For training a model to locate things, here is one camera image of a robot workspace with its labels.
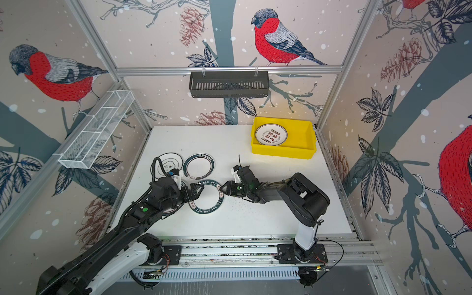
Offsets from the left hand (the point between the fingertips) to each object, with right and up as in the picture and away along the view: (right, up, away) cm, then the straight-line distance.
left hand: (197, 189), depth 79 cm
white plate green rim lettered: (+4, -8, +9) cm, 13 cm away
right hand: (+10, -4, +10) cm, 15 cm away
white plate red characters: (+38, +25, +32) cm, 55 cm away
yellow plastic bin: (+56, +21, +31) cm, 67 cm away
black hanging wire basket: (+12, +55, +28) cm, 63 cm away
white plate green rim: (-5, +7, +23) cm, 24 cm away
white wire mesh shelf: (-43, +18, -7) cm, 48 cm away
